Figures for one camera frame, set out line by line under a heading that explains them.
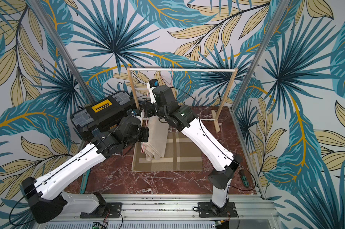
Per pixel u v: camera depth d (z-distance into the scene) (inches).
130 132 20.2
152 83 21.6
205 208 28.8
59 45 31.7
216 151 17.3
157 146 30.7
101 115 36.3
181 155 36.5
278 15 27.9
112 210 28.8
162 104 19.0
